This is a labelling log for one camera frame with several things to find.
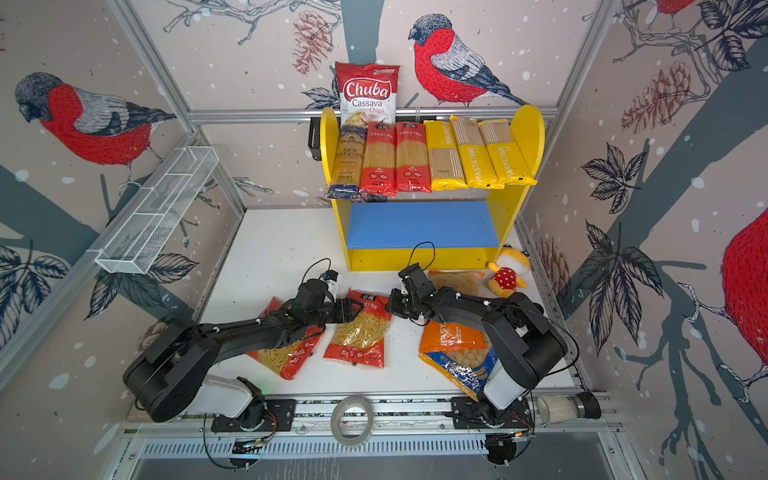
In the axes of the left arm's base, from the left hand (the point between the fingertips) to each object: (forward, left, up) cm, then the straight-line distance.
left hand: (357, 307), depth 86 cm
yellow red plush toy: (+14, -49, +1) cm, 51 cm away
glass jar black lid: (-26, -51, -2) cm, 57 cm away
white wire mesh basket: (+18, +53, +24) cm, 61 cm away
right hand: (+1, -7, -3) cm, 8 cm away
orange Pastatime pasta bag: (-9, -24, -2) cm, 25 cm away
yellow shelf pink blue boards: (+25, -27, +6) cm, 37 cm away
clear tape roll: (-27, +4, -2) cm, 27 cm away
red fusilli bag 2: (-9, -2, -2) cm, 9 cm away
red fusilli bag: (-13, +19, -3) cm, 23 cm away
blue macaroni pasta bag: (-16, -31, -3) cm, 35 cm away
